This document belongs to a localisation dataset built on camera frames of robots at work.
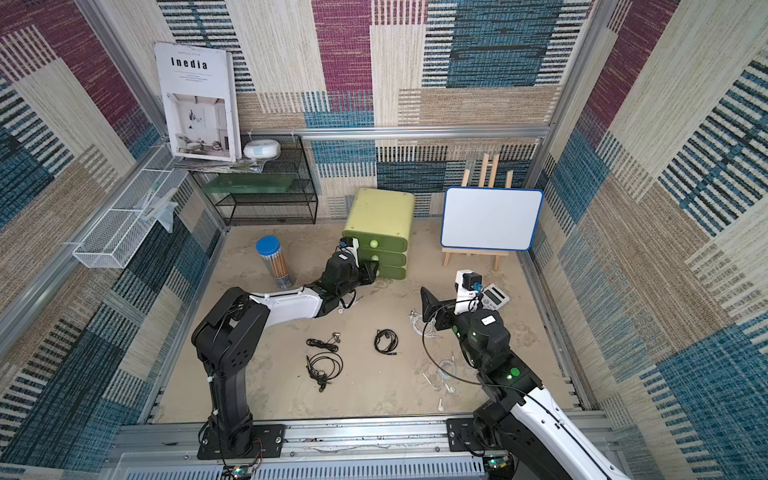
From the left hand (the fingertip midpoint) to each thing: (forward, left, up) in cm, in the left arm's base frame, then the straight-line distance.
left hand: (376, 262), depth 95 cm
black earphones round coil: (-21, -5, -11) cm, 24 cm away
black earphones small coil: (-22, +13, -11) cm, 28 cm away
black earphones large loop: (-28, +15, -12) cm, 34 cm away
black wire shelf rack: (+32, +31, -5) cm, 45 cm away
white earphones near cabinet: (-18, +8, +3) cm, 20 cm away
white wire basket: (+4, +59, +23) cm, 63 cm away
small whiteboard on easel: (+9, -35, +9) cm, 37 cm away
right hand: (-18, -16, +14) cm, 28 cm away
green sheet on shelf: (+21, +41, +15) cm, 48 cm away
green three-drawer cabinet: (+7, -2, +10) cm, 13 cm away
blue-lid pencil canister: (-1, +30, +9) cm, 32 cm away
